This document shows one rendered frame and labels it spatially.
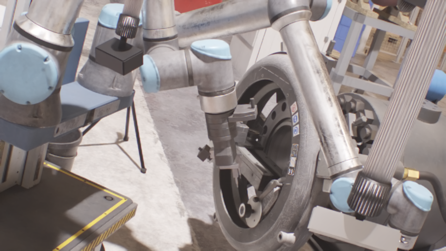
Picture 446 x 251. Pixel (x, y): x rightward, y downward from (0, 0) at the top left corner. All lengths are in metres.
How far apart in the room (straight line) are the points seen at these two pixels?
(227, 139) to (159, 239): 1.33
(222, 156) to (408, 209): 0.51
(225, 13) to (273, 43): 4.15
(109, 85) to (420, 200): 1.03
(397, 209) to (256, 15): 0.70
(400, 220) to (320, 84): 0.42
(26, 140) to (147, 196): 1.58
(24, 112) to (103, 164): 1.75
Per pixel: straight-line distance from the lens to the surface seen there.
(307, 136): 2.10
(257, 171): 2.30
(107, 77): 2.15
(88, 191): 2.40
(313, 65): 1.75
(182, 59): 1.57
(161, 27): 1.68
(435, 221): 2.59
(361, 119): 2.09
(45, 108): 1.76
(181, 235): 2.99
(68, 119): 1.89
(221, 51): 1.56
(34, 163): 2.28
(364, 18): 6.30
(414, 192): 1.78
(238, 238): 2.41
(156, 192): 3.32
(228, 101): 1.60
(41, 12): 1.54
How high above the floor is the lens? 1.36
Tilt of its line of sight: 17 degrees down
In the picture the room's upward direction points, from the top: 18 degrees clockwise
